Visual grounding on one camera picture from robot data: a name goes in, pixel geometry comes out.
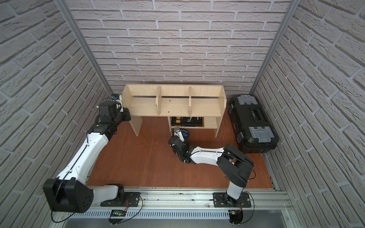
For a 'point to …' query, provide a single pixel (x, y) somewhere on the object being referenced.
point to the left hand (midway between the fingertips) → (121, 106)
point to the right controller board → (235, 216)
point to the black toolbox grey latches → (253, 130)
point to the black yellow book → (187, 121)
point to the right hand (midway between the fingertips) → (179, 138)
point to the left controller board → (116, 216)
